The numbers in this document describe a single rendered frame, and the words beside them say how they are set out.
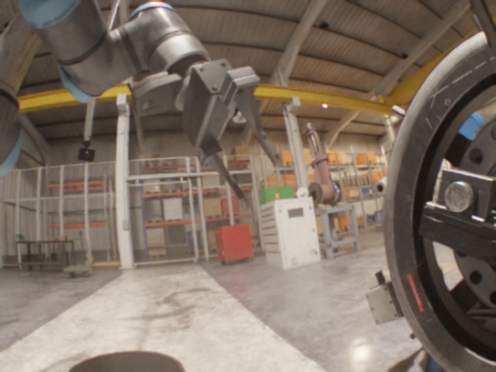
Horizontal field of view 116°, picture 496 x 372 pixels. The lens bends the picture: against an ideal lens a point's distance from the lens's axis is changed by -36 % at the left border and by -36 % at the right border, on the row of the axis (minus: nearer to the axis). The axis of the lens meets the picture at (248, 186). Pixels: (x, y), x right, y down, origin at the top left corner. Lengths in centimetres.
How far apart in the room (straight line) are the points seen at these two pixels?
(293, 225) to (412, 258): 366
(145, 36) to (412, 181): 56
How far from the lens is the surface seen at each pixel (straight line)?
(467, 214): 44
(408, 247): 58
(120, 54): 41
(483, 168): 63
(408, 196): 56
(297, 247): 418
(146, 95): 32
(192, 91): 32
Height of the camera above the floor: 69
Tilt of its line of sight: 11 degrees up
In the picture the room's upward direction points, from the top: 7 degrees counter-clockwise
